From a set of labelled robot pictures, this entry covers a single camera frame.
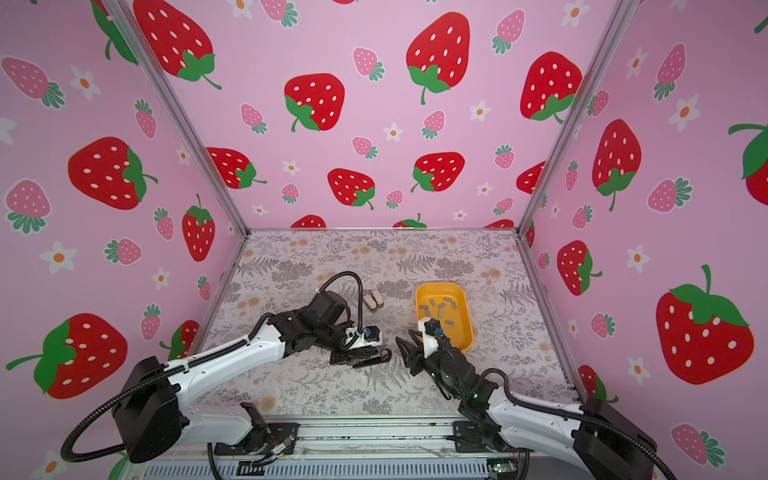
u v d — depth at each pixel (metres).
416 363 0.70
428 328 0.68
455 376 0.60
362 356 0.75
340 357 0.69
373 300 0.98
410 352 0.70
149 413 0.41
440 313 0.97
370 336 0.66
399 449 0.73
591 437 0.43
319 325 0.62
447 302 0.99
